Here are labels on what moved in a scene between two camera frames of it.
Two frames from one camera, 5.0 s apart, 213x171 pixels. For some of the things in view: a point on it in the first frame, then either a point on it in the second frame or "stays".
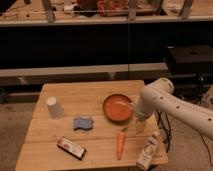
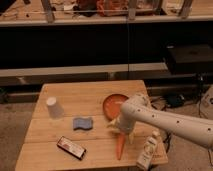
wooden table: [87, 126] stays
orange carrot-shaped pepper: [121, 144] stays
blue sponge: [84, 123] stays
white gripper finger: [141, 126] to [131, 137]
